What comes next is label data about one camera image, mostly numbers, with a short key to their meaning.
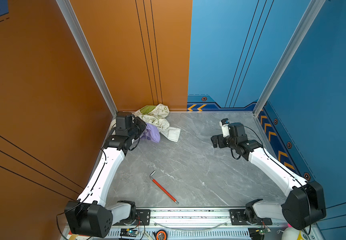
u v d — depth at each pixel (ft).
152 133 2.60
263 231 2.28
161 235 2.19
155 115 3.70
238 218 2.38
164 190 2.71
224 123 2.42
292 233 2.14
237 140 2.04
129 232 2.31
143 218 2.42
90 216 1.25
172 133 3.47
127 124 1.88
